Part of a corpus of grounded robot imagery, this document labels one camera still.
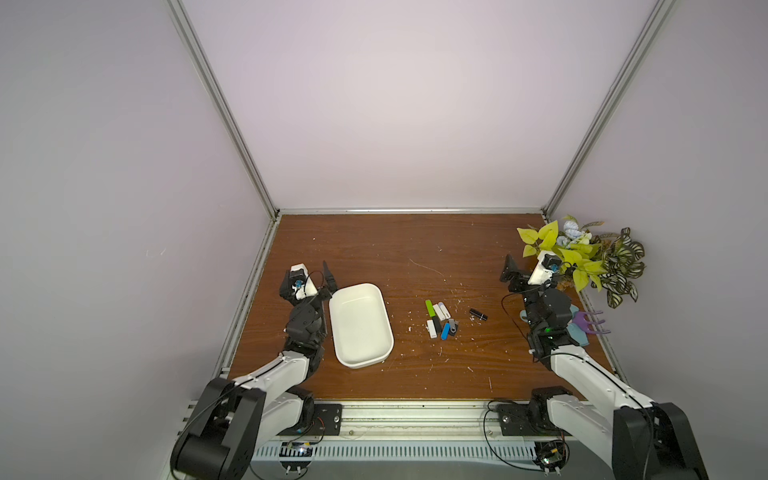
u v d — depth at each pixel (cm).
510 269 75
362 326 91
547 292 68
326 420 73
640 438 40
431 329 88
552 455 70
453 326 89
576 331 89
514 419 72
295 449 72
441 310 92
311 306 66
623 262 74
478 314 92
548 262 67
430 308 92
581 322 90
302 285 66
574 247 81
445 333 87
